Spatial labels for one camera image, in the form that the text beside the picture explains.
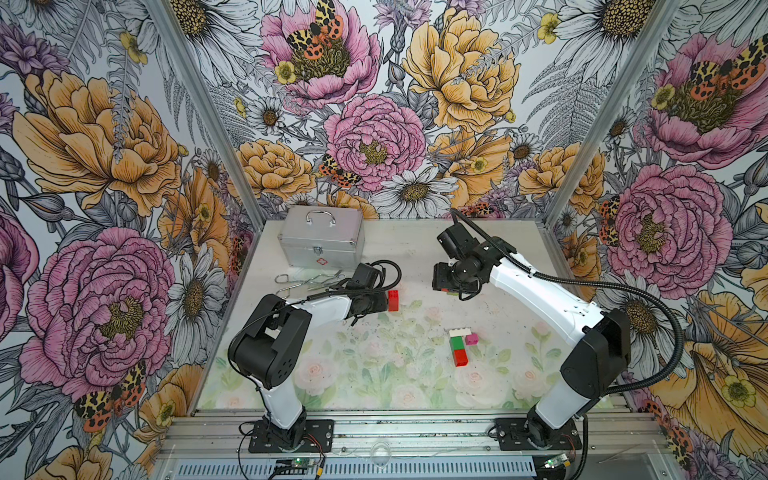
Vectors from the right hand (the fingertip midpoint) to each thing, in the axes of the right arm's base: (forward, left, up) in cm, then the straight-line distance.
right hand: (444, 291), depth 82 cm
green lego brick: (-8, -4, -16) cm, 19 cm away
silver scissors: (+17, +39, -16) cm, 46 cm away
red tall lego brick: (-13, -4, -15) cm, 20 cm away
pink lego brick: (-7, -9, -15) cm, 19 cm away
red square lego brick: (+4, +14, -10) cm, 17 cm away
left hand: (+4, +18, -15) cm, 23 cm away
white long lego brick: (-5, -6, -15) cm, 17 cm away
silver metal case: (+23, +36, -1) cm, 42 cm away
